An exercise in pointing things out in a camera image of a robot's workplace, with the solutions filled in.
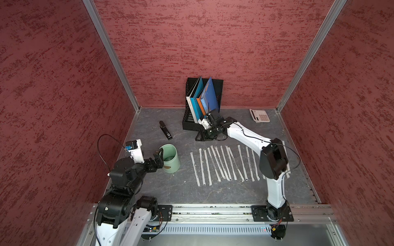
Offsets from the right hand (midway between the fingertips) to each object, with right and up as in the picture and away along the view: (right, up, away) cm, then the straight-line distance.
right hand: (199, 140), depth 87 cm
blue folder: (+6, +26, +2) cm, 26 cm away
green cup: (-14, -11, -10) cm, 20 cm away
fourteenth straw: (+5, -17, +3) cm, 18 cm away
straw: (+14, -15, +5) cm, 21 cm away
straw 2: (+16, -15, +5) cm, 22 cm away
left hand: (-20, -3, -21) cm, 30 cm away
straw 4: (+25, -23, -2) cm, 34 cm away
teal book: (0, +30, +4) cm, 30 cm away
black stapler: (-25, +7, +17) cm, 32 cm away
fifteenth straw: (+1, -15, +3) cm, 15 cm away
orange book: (+1, +22, 0) cm, 22 cm away
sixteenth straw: (+11, -14, +5) cm, 18 cm away
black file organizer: (+13, +35, +18) cm, 42 cm away
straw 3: (+21, -21, 0) cm, 29 cm away
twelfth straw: (+54, -18, +3) cm, 57 cm away
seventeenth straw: (-3, -18, +2) cm, 18 cm away
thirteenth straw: (+9, -15, +5) cm, 18 cm away
